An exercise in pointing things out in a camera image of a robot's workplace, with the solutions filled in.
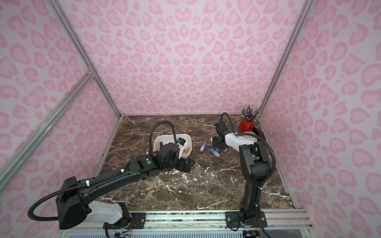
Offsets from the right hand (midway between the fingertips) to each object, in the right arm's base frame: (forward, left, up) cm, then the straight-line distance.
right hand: (218, 143), depth 100 cm
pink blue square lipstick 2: (-7, +2, -1) cm, 7 cm away
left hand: (-20, +17, +15) cm, 30 cm away
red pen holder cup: (+12, -19, +4) cm, 23 cm away
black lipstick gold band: (-2, +39, 0) cm, 39 cm away
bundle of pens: (+17, -22, +11) cm, 30 cm away
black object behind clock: (+9, -31, -2) cm, 32 cm away
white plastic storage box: (+3, +35, +1) cm, 36 cm away
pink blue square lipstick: (-2, +10, -1) cm, 11 cm away
